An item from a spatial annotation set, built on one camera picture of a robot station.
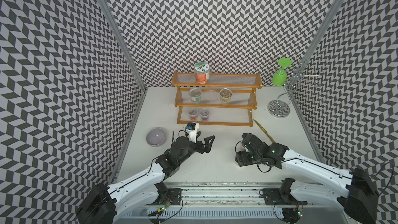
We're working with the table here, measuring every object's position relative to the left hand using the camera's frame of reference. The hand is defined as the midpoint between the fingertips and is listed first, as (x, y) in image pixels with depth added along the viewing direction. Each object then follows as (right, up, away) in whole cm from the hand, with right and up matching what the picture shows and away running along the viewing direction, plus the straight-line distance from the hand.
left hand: (207, 136), depth 77 cm
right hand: (+18, -13, +1) cm, 23 cm away
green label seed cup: (-7, +22, +11) cm, 25 cm away
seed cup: (+11, +22, +11) cm, 27 cm away
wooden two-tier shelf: (+21, +10, +27) cm, 36 cm away
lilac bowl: (-30, -3, +11) cm, 32 cm away
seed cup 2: (-2, +10, +17) cm, 20 cm away
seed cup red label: (-9, +11, +16) cm, 21 cm away
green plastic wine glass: (+44, +33, +15) cm, 57 cm away
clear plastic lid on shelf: (+2, +21, +16) cm, 27 cm away
